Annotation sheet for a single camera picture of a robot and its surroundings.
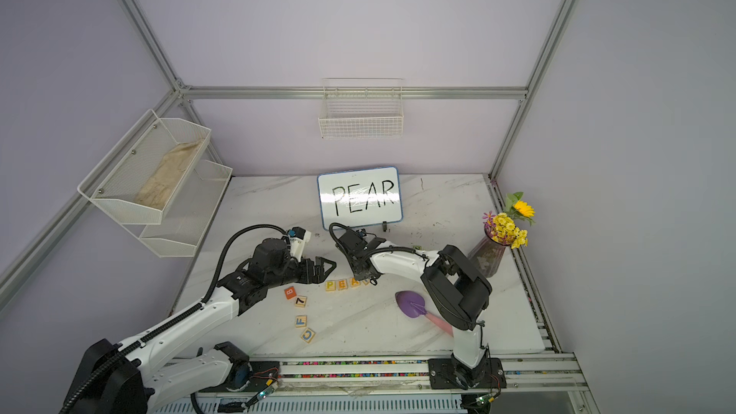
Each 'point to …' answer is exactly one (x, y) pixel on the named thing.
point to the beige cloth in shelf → (157, 191)
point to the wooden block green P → (330, 286)
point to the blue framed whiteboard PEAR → (361, 197)
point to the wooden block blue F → (301, 321)
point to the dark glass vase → (487, 254)
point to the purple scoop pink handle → (412, 304)
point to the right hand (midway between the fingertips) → (362, 271)
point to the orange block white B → (290, 292)
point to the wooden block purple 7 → (300, 301)
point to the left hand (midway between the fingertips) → (323, 267)
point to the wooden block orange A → (354, 282)
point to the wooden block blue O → (308, 334)
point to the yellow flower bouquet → (502, 226)
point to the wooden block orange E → (342, 284)
